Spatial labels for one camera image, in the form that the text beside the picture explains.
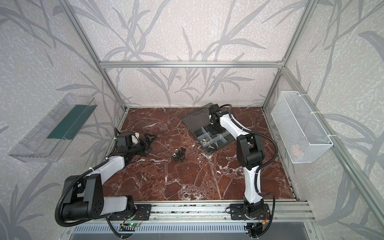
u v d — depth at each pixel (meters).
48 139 0.64
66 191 0.40
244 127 0.59
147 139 0.80
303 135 0.62
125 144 0.69
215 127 0.85
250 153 0.54
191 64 0.97
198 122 1.12
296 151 0.74
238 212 0.74
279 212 0.75
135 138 0.74
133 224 0.71
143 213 0.72
